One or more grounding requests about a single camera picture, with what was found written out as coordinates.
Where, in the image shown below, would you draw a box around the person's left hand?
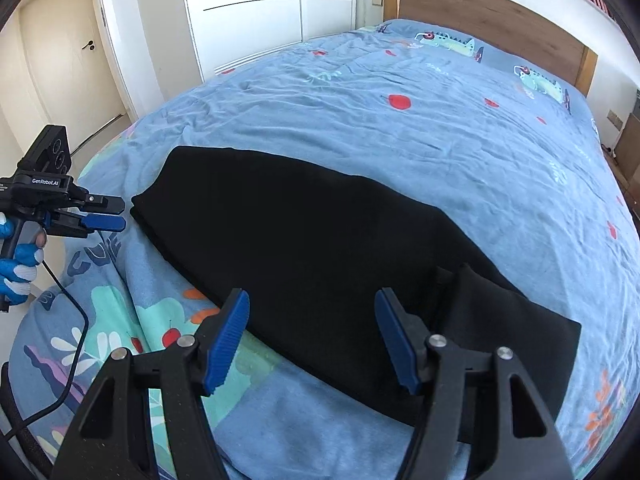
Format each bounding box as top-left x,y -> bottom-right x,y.
0,212 -> 47,306

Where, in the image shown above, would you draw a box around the blue printed blanket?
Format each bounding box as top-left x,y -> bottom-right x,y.
10,19 -> 640,480

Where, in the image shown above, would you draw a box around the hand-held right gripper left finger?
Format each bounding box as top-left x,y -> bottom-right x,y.
50,288 -> 250,480

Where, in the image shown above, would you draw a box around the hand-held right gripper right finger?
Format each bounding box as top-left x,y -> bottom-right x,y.
375,288 -> 573,480

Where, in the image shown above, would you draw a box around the wooden headboard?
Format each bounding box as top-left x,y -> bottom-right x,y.
384,0 -> 598,98

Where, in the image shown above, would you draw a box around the white wardrobe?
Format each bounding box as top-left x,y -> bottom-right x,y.
100,0 -> 361,76

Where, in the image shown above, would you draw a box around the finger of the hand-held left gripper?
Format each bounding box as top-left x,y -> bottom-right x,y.
47,210 -> 127,238
74,191 -> 126,214

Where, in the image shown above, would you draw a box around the black pants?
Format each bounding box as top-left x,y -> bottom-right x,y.
130,146 -> 583,443

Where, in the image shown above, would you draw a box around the black braided cable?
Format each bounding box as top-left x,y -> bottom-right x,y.
0,360 -> 51,466

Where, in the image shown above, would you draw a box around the cream door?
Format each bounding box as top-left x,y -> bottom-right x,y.
20,0 -> 126,126

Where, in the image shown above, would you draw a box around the wooden drawer cabinet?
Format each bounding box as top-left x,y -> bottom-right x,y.
615,112 -> 640,191

